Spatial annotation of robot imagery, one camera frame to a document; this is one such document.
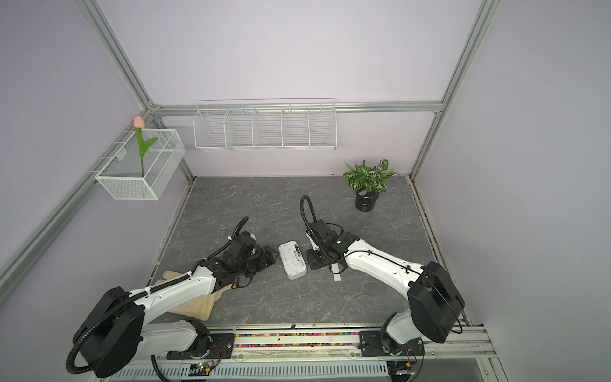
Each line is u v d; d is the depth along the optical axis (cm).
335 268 91
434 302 42
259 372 158
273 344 76
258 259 75
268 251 79
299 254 89
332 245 60
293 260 88
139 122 83
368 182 87
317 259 74
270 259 78
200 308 81
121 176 71
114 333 41
